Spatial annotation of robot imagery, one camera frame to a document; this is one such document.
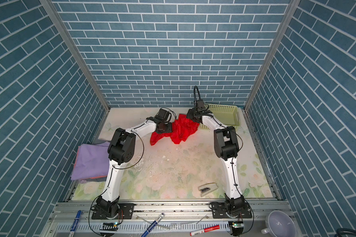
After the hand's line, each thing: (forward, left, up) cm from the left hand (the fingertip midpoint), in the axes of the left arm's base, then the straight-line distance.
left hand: (173, 129), depth 105 cm
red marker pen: (-59, -17, -1) cm, 61 cm away
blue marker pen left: (-58, +44, -2) cm, 73 cm away
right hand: (+9, -13, +6) cm, 17 cm away
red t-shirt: (-3, -7, +6) cm, 10 cm away
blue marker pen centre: (-54, +3, 0) cm, 54 cm away
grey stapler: (-40, -21, -1) cm, 45 cm away
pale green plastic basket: (+14, -42, 0) cm, 44 cm away
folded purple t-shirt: (-28, +44, +6) cm, 52 cm away
